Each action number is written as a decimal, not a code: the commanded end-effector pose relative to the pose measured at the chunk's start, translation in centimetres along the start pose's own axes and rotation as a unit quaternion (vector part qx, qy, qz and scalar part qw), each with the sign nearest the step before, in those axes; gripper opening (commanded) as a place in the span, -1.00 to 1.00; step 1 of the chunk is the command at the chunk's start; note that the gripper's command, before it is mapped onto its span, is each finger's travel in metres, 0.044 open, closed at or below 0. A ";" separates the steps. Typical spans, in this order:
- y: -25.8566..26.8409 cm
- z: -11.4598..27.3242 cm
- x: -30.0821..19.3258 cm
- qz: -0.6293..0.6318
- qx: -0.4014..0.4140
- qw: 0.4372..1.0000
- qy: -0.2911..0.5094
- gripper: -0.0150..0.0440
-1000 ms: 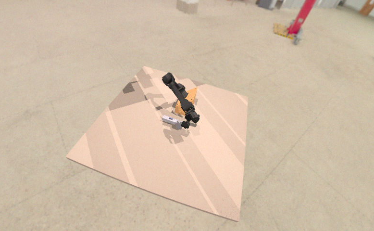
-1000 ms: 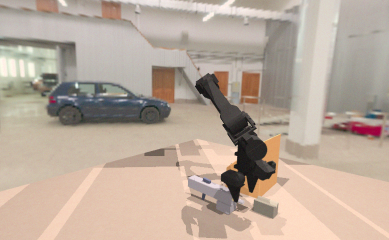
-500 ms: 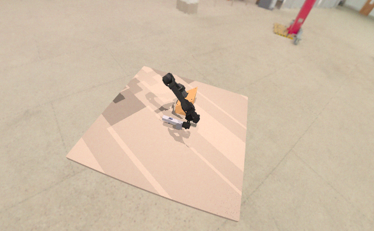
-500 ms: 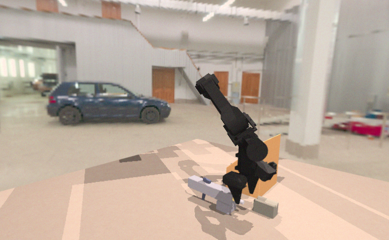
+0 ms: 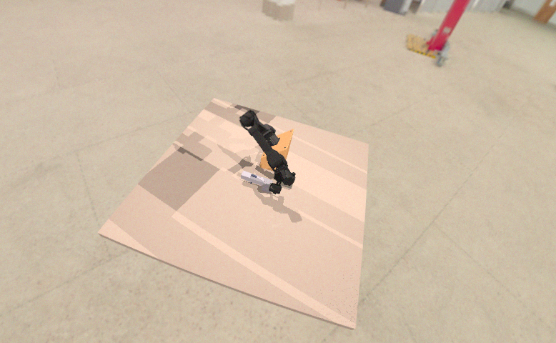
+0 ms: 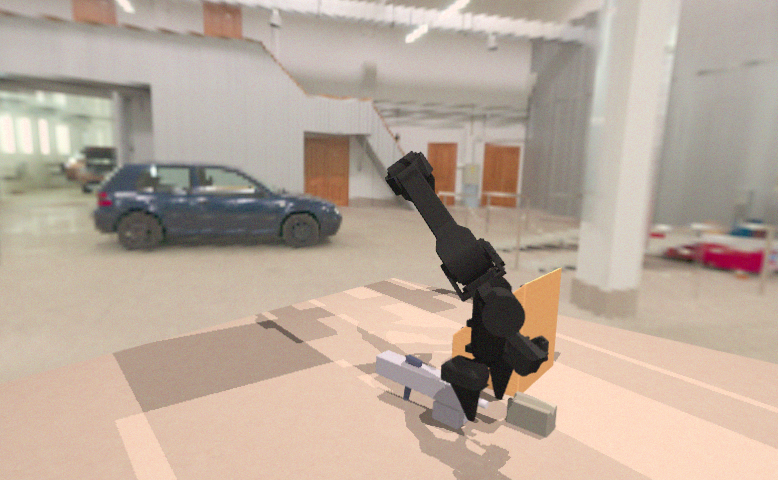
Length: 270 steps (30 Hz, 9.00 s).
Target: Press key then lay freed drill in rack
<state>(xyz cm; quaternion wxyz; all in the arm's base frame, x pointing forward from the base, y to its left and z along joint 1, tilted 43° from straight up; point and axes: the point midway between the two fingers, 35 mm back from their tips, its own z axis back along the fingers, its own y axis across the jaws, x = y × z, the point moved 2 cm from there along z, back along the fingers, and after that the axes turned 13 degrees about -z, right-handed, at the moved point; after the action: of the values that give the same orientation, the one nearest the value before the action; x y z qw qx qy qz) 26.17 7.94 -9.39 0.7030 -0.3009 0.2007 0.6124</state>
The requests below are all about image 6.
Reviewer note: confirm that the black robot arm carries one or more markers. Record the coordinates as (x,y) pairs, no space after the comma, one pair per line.
(468,261)

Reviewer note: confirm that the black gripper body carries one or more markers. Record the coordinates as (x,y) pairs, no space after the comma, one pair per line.
(471,374)

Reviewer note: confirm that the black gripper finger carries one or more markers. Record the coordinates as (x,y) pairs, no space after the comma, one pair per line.
(468,400)
(500,374)

